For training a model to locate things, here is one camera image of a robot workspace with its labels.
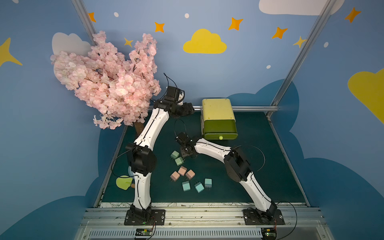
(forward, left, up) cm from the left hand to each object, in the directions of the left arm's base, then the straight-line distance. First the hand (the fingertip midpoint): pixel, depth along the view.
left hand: (189, 109), depth 87 cm
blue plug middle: (-37, -7, -25) cm, 45 cm away
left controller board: (-58, +20, -28) cm, 68 cm away
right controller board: (-57, -42, -29) cm, 77 cm away
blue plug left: (-37, 0, -25) cm, 44 cm away
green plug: (-17, +9, -25) cm, 32 cm away
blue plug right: (-35, -12, -25) cm, 44 cm away
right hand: (-13, +1, -25) cm, 28 cm away
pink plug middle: (-28, +3, -25) cm, 38 cm away
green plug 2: (-21, +6, -25) cm, 33 cm away
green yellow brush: (-35, +37, -27) cm, 58 cm away
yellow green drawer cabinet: (-1, -17, -5) cm, 18 cm away
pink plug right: (-30, -1, -25) cm, 39 cm away
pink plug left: (-31, +7, -24) cm, 40 cm away
